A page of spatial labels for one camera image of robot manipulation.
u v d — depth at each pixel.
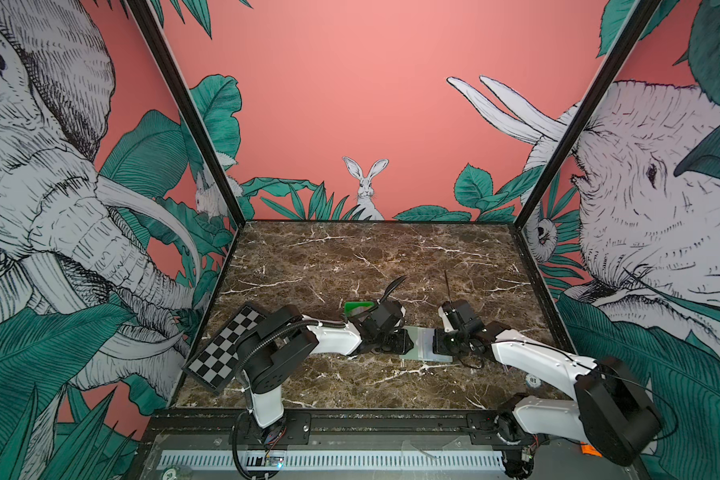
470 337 0.67
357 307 0.92
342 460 0.70
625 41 0.73
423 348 0.88
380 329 0.70
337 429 0.75
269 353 0.46
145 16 0.69
